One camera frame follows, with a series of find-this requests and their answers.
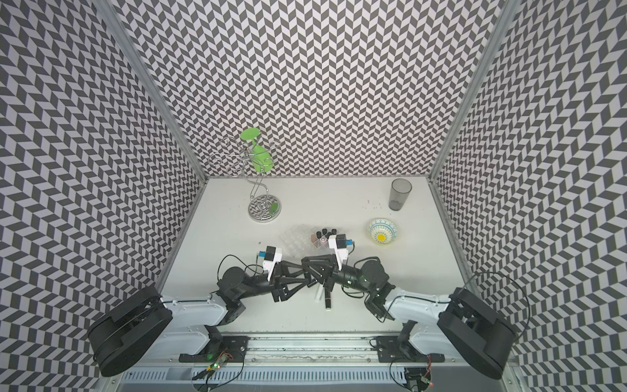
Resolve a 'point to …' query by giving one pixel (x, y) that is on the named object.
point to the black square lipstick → (334, 231)
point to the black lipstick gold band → (327, 300)
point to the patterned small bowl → (382, 231)
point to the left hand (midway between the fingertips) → (307, 279)
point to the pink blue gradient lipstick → (323, 239)
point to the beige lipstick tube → (313, 238)
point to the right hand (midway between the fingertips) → (304, 267)
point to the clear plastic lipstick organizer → (302, 241)
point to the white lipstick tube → (318, 291)
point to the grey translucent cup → (400, 189)
